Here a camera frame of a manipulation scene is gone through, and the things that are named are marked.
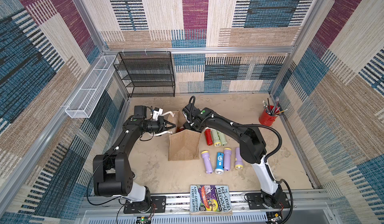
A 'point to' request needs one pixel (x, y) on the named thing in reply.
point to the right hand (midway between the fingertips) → (192, 130)
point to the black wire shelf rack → (146, 73)
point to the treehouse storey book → (211, 200)
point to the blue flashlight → (219, 170)
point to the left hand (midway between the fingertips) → (175, 126)
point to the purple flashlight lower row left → (205, 155)
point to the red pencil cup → (267, 117)
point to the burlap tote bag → (184, 144)
